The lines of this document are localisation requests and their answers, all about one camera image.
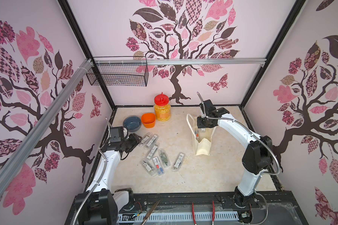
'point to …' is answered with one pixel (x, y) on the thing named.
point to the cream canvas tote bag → (202, 138)
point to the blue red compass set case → (159, 169)
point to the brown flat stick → (149, 213)
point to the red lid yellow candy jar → (162, 108)
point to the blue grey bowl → (133, 123)
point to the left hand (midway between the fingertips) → (140, 142)
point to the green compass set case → (164, 158)
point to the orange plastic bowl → (148, 120)
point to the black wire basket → (120, 71)
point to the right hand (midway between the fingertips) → (200, 122)
